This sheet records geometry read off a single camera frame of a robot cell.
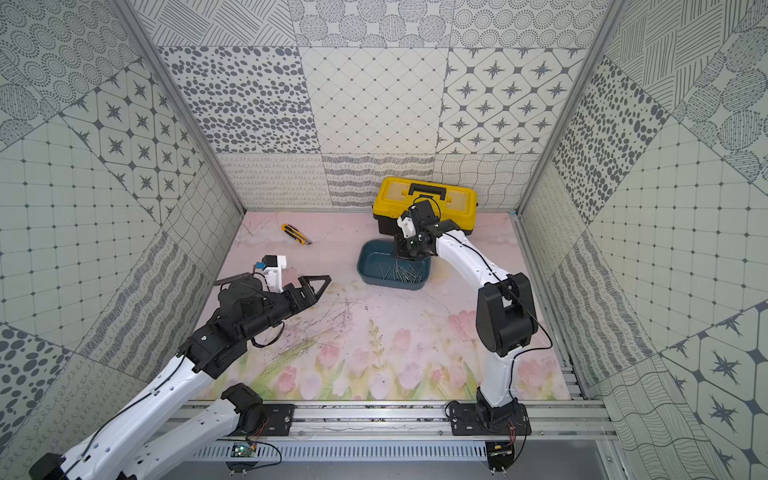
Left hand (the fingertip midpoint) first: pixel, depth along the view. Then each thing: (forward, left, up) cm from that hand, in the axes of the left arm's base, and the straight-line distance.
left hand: (320, 278), depth 69 cm
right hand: (+16, -17, -13) cm, 27 cm away
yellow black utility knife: (+35, +22, -25) cm, 49 cm away
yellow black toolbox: (+41, -16, -11) cm, 46 cm away
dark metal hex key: (+16, +39, -27) cm, 50 cm away
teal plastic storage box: (+22, -10, -28) cm, 37 cm away
